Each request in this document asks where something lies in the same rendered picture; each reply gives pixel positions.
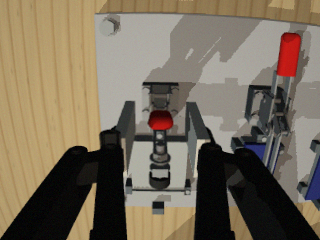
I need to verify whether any grey fixture plate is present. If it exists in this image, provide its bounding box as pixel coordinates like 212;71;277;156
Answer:
94;12;320;203

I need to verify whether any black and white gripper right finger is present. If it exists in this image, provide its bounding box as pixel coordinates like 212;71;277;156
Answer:
184;102;320;240

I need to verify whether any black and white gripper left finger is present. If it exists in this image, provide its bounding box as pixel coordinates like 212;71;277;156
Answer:
0;101;136;240

